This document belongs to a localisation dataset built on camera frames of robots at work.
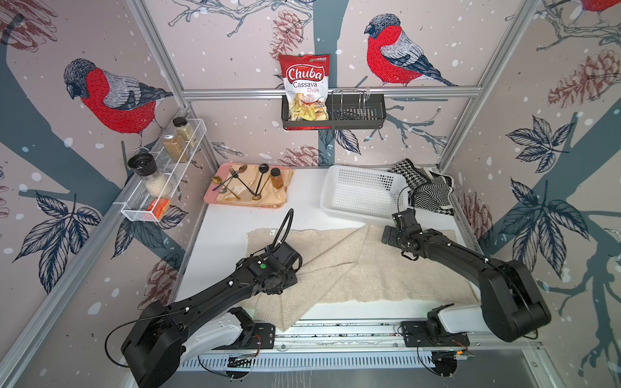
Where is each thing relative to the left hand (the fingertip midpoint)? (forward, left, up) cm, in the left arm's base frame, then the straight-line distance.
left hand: (296, 275), depth 82 cm
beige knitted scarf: (+4, -21, -2) cm, 22 cm away
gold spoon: (+46, +41, -3) cm, 62 cm away
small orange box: (+9, +37, +28) cm, 48 cm away
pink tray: (+40, +43, -5) cm, 59 cm away
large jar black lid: (+15, +39, +32) cm, 52 cm away
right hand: (+16, -37, -1) cm, 41 cm away
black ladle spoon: (+56, +21, -4) cm, 60 cm away
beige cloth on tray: (+45, +24, -4) cm, 52 cm away
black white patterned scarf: (+35, -55, +4) cm, 65 cm away
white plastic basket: (+40, -28, -4) cm, 49 cm away
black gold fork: (+51, +34, -4) cm, 61 cm away
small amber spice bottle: (+43, +12, +2) cm, 45 cm away
